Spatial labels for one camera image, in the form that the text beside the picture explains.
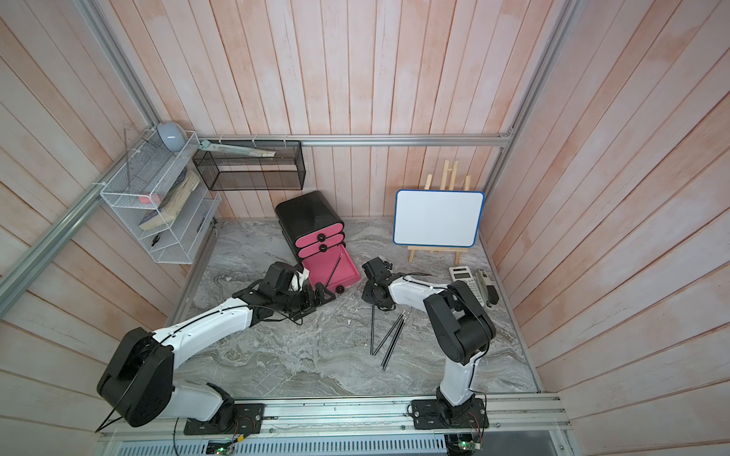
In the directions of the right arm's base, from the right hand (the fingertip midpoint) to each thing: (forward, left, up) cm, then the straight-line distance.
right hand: (370, 296), depth 98 cm
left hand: (-10, +13, +12) cm, 20 cm away
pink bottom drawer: (+10, +19, +4) cm, 22 cm away
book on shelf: (+10, +57, +35) cm, 68 cm away
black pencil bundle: (-22, -4, 0) cm, 23 cm away
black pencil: (-12, -1, 0) cm, 12 cm away
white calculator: (+9, -34, +2) cm, 35 cm away
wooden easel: (+26, -24, +29) cm, 46 cm away
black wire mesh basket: (+37, +55, +27) cm, 71 cm away
